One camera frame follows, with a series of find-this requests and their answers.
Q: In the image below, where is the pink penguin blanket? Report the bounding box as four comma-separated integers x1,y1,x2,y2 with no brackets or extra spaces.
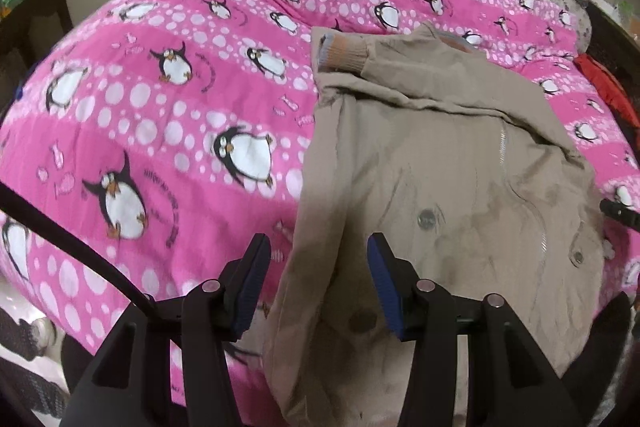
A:
0,0,640,427

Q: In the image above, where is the red pillow right side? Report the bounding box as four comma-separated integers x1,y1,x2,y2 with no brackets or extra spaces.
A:
574,53,639,133

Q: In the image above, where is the beige zip jacket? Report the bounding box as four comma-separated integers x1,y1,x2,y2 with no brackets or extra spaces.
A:
264,25,603,426

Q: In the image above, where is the black cable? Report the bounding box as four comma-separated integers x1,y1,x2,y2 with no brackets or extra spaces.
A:
0,181,156,313

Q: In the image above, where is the dark wooden side table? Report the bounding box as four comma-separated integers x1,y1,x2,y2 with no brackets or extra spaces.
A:
1,0,74,113

